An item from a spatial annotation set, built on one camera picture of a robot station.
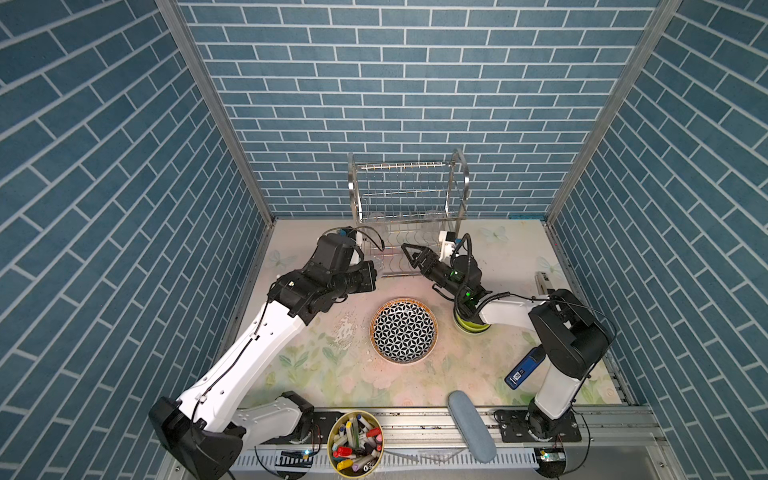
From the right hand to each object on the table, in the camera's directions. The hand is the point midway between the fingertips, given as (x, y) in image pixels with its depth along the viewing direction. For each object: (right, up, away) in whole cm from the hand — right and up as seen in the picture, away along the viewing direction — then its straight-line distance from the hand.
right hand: (404, 248), depth 83 cm
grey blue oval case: (+16, -44, -11) cm, 48 cm away
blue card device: (+36, -32, +1) cm, 48 cm away
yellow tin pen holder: (-11, -43, -18) cm, 48 cm away
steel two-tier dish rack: (+1, +17, +29) cm, 33 cm away
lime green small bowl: (+18, -21, -1) cm, 28 cm away
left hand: (-6, -5, -12) cm, 14 cm away
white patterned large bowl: (0, -25, +5) cm, 26 cm away
